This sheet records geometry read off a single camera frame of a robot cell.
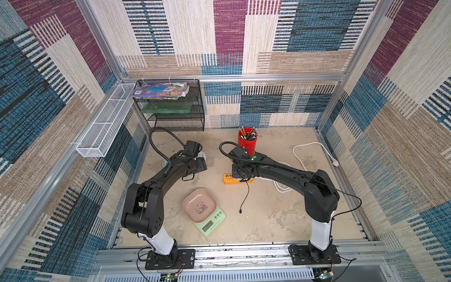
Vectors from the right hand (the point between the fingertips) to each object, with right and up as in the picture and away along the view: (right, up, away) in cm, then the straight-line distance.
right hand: (241, 174), depth 90 cm
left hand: (-22, +3, +3) cm, 22 cm away
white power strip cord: (+57, +4, +15) cm, 59 cm away
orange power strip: (-6, -4, +3) cm, 8 cm away
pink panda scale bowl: (-20, -14, -5) cm, 25 cm away
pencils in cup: (+6, +20, +7) cm, 21 cm away
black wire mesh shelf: (-34, +31, +1) cm, 46 cm away
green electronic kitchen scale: (-16, -19, -10) cm, 27 cm away
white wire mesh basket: (-59, +17, -19) cm, 64 cm away
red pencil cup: (+6, +14, +16) cm, 22 cm away
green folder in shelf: (-43, +35, +8) cm, 56 cm away
